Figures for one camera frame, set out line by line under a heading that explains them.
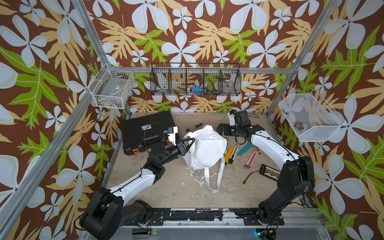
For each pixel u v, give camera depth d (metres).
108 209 0.41
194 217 0.75
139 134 0.96
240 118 0.68
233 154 0.96
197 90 0.95
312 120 0.80
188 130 1.08
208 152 0.84
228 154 0.96
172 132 0.68
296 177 0.46
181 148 0.65
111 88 0.86
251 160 0.93
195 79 0.99
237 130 0.68
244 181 0.86
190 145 0.72
